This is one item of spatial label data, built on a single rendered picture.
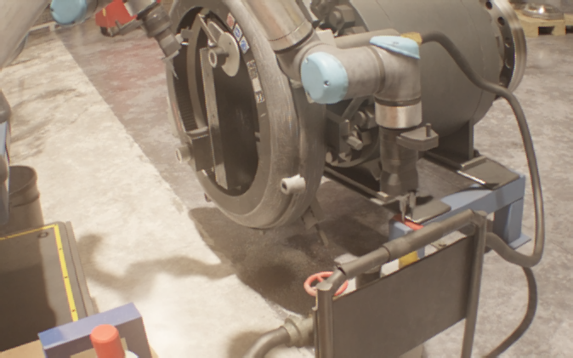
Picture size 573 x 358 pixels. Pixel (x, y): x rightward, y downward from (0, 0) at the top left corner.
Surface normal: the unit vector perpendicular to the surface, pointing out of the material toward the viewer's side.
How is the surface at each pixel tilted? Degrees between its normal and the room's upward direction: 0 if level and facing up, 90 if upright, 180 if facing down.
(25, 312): 0
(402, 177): 87
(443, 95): 100
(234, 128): 88
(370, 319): 90
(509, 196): 90
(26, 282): 0
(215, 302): 0
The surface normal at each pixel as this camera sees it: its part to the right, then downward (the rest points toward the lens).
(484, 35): 0.48, -0.04
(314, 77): -0.87, 0.26
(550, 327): -0.07, -0.91
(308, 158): 0.53, 0.47
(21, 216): 0.77, 0.26
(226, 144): 0.54, 0.27
